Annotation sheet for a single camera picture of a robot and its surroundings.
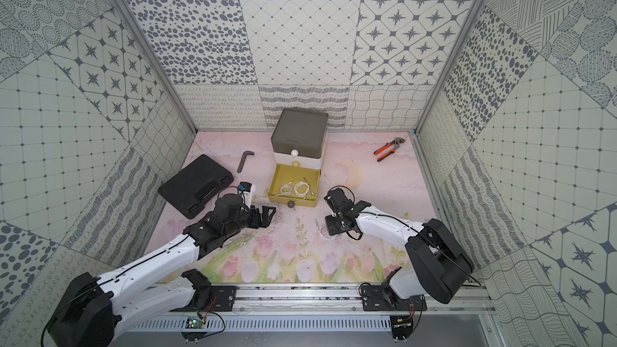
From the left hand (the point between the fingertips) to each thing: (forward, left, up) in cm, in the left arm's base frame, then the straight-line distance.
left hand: (265, 203), depth 82 cm
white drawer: (+20, -10, 0) cm, 22 cm away
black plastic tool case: (+10, +35, -8) cm, 37 cm away
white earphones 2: (+12, -5, -10) cm, 17 cm away
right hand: (-3, -25, -11) cm, 28 cm away
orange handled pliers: (+38, -50, -11) cm, 64 cm away
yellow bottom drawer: (+19, -3, -9) cm, 21 cm away
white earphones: (+13, -12, -11) cm, 21 cm away
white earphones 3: (-4, -19, -12) cm, 23 cm away
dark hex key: (+29, +18, -11) cm, 35 cm away
